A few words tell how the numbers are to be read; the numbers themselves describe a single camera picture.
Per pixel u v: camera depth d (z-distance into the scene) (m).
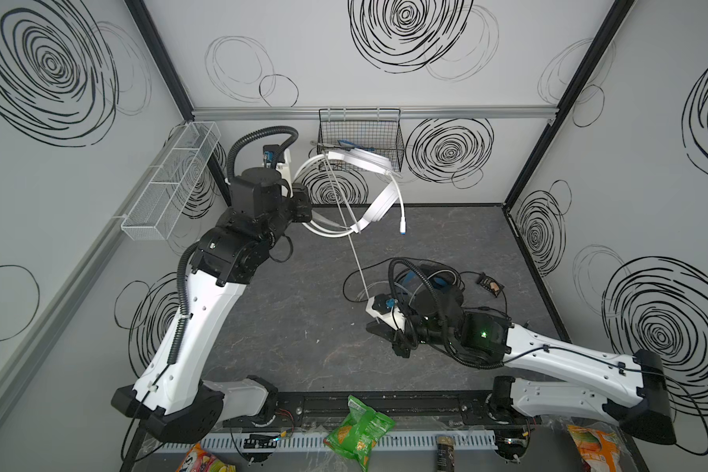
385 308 0.55
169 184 0.71
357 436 0.66
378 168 0.52
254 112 0.92
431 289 0.89
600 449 0.64
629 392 0.40
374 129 0.96
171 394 0.36
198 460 0.64
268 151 0.47
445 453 0.65
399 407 0.76
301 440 0.71
